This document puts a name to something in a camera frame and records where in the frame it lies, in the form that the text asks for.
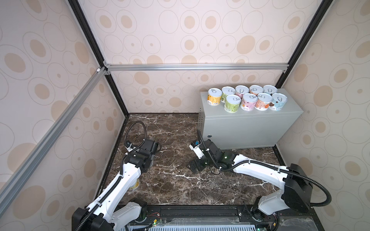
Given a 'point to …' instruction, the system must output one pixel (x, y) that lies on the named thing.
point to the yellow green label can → (136, 186)
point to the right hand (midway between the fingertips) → (192, 161)
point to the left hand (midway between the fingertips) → (145, 153)
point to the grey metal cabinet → (246, 129)
